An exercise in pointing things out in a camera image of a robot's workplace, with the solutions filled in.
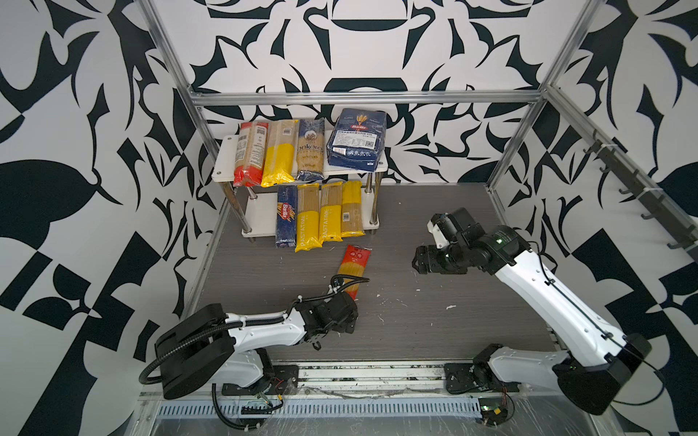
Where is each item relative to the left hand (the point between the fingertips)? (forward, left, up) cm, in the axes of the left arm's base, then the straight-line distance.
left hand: (341, 307), depth 86 cm
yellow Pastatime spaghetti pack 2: (+34, +3, +9) cm, 35 cm away
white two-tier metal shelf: (+40, +32, +3) cm, 52 cm away
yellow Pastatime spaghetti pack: (+30, +11, +8) cm, 33 cm away
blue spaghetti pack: (+29, +18, +10) cm, 36 cm away
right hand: (+4, -22, +21) cm, 31 cm away
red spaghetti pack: (+15, -5, +2) cm, 16 cm away
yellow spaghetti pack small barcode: (+31, -5, +9) cm, 33 cm away
